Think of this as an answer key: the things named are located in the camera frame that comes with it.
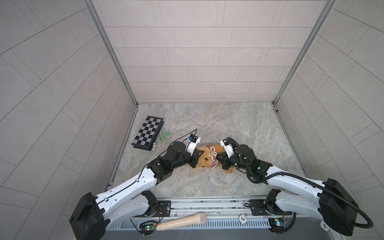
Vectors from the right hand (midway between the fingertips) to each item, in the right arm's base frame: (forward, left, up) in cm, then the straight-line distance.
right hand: (214, 158), depth 77 cm
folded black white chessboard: (+22, +39, -5) cm, 45 cm away
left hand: (+1, +4, +6) cm, 7 cm away
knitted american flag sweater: (0, +1, +4) cm, 4 cm away
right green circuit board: (-28, -26, -12) cm, 40 cm away
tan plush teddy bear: (-2, +5, +4) cm, 7 cm away
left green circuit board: (-26, +32, -7) cm, 42 cm away
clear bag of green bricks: (+24, +29, -9) cm, 38 cm away
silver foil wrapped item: (+14, +35, -8) cm, 38 cm away
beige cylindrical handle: (-24, +9, -7) cm, 27 cm away
